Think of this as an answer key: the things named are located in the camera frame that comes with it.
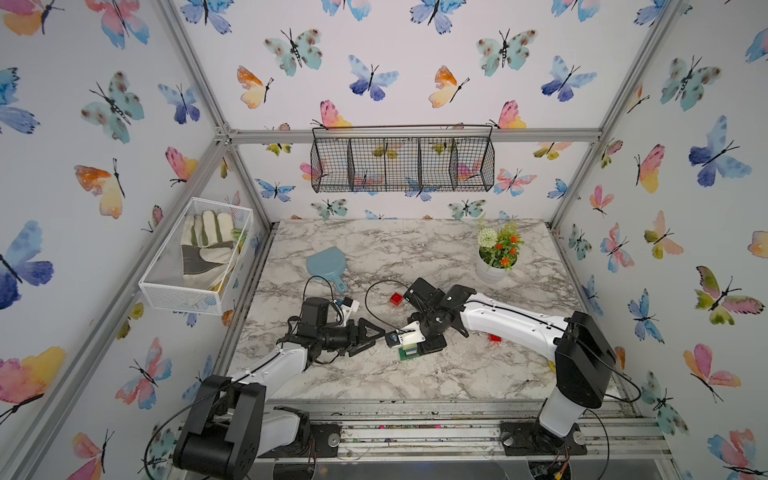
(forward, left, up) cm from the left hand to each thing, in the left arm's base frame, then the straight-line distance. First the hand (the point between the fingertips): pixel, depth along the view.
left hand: (381, 336), depth 81 cm
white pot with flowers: (+25, -36, +5) cm, 44 cm away
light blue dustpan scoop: (+34, +20, -11) cm, 41 cm away
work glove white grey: (+17, +43, +19) cm, 50 cm away
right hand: (+2, -10, -1) cm, 10 cm away
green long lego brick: (-2, -6, -8) cm, 11 cm away
